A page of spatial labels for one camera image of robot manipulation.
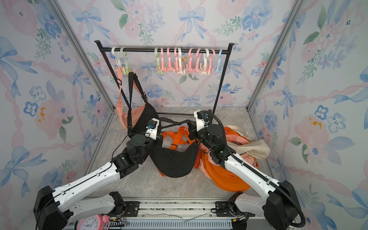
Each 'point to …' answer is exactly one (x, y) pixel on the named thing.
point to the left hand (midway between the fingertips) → (161, 126)
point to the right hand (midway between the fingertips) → (189, 120)
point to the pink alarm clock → (95, 222)
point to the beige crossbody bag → (258, 147)
